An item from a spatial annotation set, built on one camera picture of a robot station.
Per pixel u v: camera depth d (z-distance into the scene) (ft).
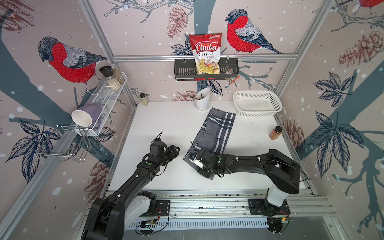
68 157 1.95
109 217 1.29
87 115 1.99
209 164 2.16
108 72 2.55
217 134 3.30
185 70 3.12
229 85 3.83
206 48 2.64
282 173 1.50
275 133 3.11
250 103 3.99
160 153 2.25
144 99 3.84
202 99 3.51
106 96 2.73
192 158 2.50
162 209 2.40
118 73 2.81
